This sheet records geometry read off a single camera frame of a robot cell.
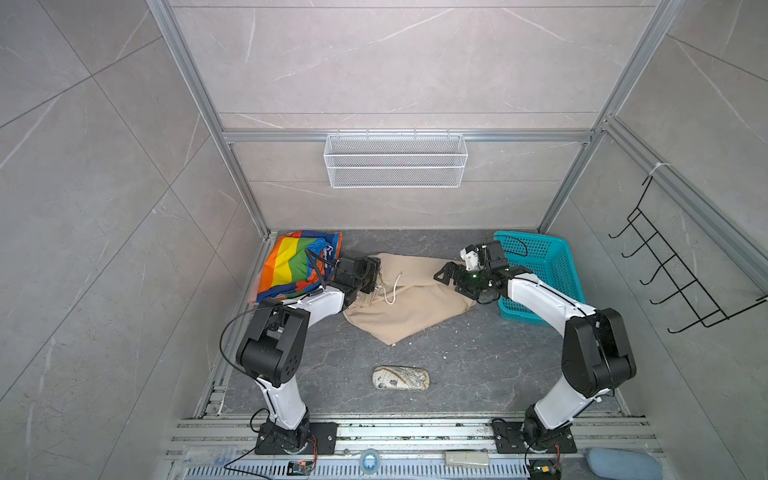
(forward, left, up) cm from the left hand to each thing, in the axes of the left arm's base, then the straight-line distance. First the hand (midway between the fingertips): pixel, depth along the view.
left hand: (382, 256), depth 94 cm
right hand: (-8, -19, -2) cm, 21 cm away
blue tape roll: (-53, +4, -14) cm, 55 cm away
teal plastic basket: (+4, -62, -11) cm, 63 cm away
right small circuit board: (-56, -38, -13) cm, 69 cm away
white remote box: (-54, -18, -9) cm, 57 cm away
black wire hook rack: (-32, -65, +21) cm, 75 cm away
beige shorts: (-9, -8, -13) cm, 17 cm away
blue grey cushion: (-56, -55, -10) cm, 79 cm away
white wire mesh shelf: (+29, -4, +16) cm, 33 cm away
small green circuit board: (-53, +21, -14) cm, 59 cm away
